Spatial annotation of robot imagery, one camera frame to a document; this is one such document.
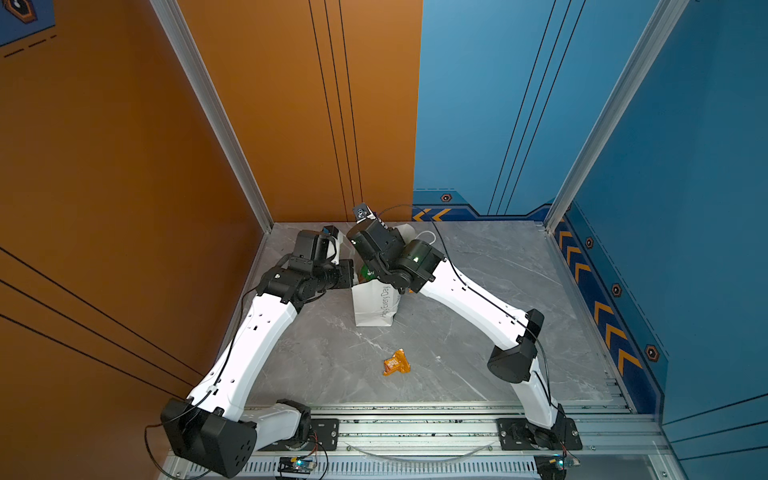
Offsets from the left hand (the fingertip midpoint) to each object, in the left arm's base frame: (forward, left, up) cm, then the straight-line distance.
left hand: (354, 267), depth 76 cm
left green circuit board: (-39, +13, -27) cm, 49 cm away
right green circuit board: (-39, -49, -25) cm, 67 cm away
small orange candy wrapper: (-16, -12, -24) cm, 31 cm away
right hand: (+5, -6, +6) cm, 10 cm away
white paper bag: (-5, -5, -8) cm, 11 cm away
